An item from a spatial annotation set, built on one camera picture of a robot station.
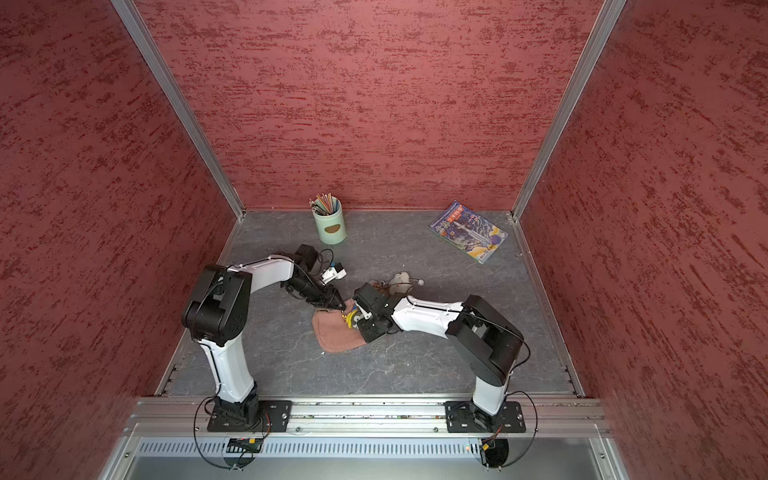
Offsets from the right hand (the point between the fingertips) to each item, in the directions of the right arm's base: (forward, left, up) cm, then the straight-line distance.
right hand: (371, 335), depth 88 cm
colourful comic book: (+40, -37, 0) cm, 55 cm away
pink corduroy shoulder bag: (0, +11, +3) cm, 12 cm away
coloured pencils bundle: (+44, +17, +13) cm, 49 cm away
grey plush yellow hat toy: (+3, +6, +6) cm, 9 cm away
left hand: (+7, +10, +3) cm, 12 cm away
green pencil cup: (+36, +14, +10) cm, 40 cm away
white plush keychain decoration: (+15, -10, +4) cm, 19 cm away
